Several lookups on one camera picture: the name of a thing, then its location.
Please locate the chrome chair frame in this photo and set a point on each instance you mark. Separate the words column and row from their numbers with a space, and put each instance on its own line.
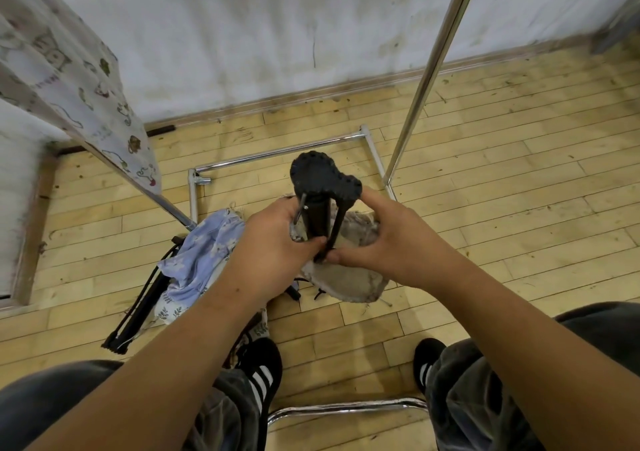
column 345, row 406

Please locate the person's right hand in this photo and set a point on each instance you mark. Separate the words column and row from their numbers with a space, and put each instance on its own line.
column 405, row 250

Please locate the person's left forearm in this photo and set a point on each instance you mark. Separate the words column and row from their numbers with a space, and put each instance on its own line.
column 140, row 375

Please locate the person's left hand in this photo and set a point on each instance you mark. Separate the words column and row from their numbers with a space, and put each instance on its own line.
column 265, row 260

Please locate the black striped left shoe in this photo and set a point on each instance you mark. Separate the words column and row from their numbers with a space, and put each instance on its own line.
column 262, row 365

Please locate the grey metal furniture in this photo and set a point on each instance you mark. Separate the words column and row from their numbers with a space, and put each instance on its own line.
column 620, row 28

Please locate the person's right forearm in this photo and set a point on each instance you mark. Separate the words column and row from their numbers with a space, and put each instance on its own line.
column 540, row 355

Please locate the black striped right shoe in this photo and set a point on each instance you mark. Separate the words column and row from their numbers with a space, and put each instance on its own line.
column 427, row 358

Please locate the chrome clothes rack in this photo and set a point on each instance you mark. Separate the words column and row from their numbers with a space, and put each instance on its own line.
column 440, row 50

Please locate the black striped shoe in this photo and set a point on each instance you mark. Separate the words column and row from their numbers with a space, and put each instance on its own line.
column 427, row 358
column 262, row 365

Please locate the black baseboard strip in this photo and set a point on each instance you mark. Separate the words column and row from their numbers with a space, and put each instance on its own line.
column 160, row 130

